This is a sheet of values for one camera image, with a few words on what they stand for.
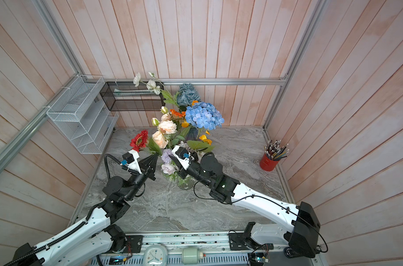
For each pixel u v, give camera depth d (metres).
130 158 0.56
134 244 0.73
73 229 0.47
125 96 1.05
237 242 0.73
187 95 0.82
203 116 0.62
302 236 0.38
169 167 0.67
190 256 0.64
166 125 0.62
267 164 0.92
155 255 0.69
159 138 0.64
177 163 0.55
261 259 0.70
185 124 0.73
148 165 0.62
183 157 0.52
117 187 0.53
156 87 0.86
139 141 0.60
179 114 0.67
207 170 0.48
